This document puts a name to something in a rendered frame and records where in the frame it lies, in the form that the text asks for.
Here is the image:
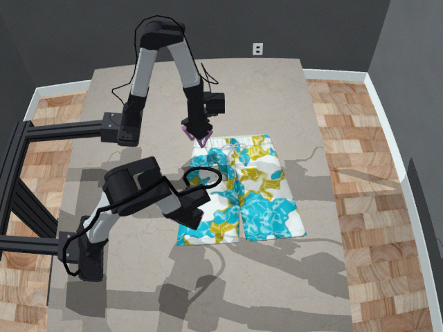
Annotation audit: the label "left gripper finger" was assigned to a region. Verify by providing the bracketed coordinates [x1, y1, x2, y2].
[182, 125, 195, 141]
[196, 130, 213, 148]

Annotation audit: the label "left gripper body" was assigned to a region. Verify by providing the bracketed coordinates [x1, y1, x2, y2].
[181, 107, 213, 140]

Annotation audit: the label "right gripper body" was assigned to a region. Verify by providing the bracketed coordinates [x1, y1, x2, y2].
[174, 207, 203, 230]

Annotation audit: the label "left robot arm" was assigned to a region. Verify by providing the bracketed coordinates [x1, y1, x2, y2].
[118, 20, 225, 142]

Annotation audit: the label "white shorts with blue and yellow pattern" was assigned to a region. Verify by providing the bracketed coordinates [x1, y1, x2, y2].
[176, 134, 307, 246]

